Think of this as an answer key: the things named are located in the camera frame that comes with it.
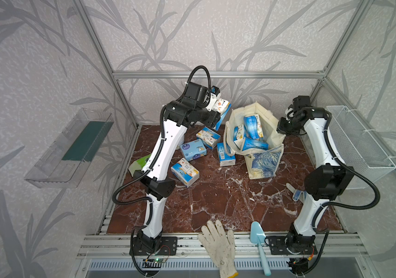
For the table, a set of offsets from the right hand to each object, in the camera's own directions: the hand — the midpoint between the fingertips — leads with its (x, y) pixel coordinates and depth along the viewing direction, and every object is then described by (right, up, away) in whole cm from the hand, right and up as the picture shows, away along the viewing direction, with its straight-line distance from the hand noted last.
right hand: (277, 128), depth 87 cm
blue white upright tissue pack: (-26, -17, +9) cm, 32 cm away
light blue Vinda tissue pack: (-45, -12, +15) cm, 49 cm away
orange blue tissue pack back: (-35, -4, +18) cm, 39 cm away
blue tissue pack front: (-13, -7, +2) cm, 15 cm away
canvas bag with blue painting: (-8, -19, +3) cm, 21 cm away
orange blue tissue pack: (-17, -1, +15) cm, 23 cm away
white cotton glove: (-29, -52, -16) cm, 61 cm away
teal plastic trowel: (-13, -49, -11) cm, 52 cm away
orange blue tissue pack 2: (-48, -22, +2) cm, 53 cm away
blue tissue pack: (-11, +1, +7) cm, 13 cm away
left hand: (-32, +5, -13) cm, 35 cm away
